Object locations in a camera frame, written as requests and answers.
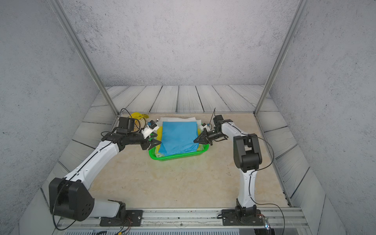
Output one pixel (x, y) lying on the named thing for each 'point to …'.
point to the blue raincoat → (178, 137)
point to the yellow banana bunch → (136, 115)
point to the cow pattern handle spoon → (157, 120)
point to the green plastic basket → (152, 153)
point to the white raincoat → (189, 119)
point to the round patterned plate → (136, 126)
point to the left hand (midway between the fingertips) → (159, 137)
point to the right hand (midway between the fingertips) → (195, 141)
